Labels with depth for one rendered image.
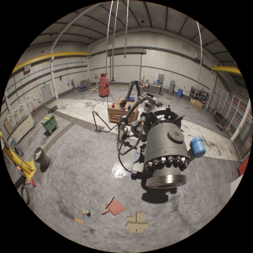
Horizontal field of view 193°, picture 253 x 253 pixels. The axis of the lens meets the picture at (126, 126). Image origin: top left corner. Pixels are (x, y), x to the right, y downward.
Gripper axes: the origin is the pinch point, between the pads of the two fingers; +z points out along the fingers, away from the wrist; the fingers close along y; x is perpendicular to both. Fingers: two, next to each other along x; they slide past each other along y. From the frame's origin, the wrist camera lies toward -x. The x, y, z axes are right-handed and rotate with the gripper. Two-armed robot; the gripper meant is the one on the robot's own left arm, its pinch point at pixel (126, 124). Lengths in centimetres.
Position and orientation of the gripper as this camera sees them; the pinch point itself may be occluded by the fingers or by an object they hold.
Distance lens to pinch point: 150.7
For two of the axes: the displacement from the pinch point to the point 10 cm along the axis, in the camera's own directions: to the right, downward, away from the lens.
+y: -2.5, 6.1, -7.5
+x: 9.7, 1.8, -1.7
